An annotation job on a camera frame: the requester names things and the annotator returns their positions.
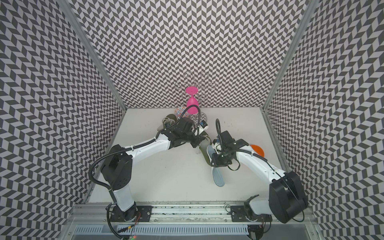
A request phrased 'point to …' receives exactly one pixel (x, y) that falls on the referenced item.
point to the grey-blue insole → (217, 176)
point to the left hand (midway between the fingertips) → (203, 138)
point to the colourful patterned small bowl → (179, 111)
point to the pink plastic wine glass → (192, 101)
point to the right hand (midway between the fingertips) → (214, 167)
